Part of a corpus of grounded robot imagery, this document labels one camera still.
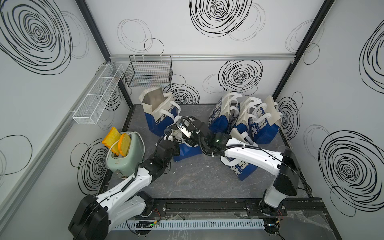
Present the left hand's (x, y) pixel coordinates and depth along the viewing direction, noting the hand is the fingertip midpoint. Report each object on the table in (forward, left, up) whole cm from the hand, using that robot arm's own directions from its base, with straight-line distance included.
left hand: (174, 140), depth 82 cm
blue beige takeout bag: (+14, +9, +8) cm, 18 cm away
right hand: (+1, -7, +10) cm, 12 cm away
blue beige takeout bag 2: (-5, -7, -5) cm, 9 cm away
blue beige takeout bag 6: (-14, -36, -4) cm, 39 cm away
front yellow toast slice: (-6, +24, +5) cm, 25 cm away
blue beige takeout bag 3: (+16, -29, +5) cm, 34 cm away
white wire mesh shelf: (+6, +40, +18) cm, 44 cm away
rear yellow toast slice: (-3, +32, +5) cm, 33 cm away
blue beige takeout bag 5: (+10, -53, +2) cm, 54 cm away
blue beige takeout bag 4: (+10, -39, +3) cm, 40 cm away
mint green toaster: (-15, +23, -1) cm, 28 cm away
